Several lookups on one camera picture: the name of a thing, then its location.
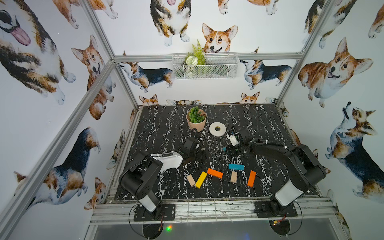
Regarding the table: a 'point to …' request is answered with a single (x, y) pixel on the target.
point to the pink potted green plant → (196, 118)
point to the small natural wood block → (191, 180)
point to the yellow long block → (200, 180)
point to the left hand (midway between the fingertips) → (204, 151)
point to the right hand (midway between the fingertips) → (228, 149)
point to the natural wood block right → (234, 176)
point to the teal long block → (236, 166)
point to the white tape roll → (217, 129)
